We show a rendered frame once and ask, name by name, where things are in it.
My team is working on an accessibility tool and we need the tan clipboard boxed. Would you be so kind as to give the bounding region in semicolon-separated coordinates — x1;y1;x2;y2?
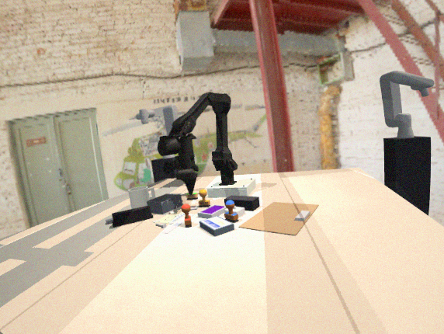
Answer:
239;202;319;236

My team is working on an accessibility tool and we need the white mug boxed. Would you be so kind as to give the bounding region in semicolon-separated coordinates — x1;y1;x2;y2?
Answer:
128;186;155;209

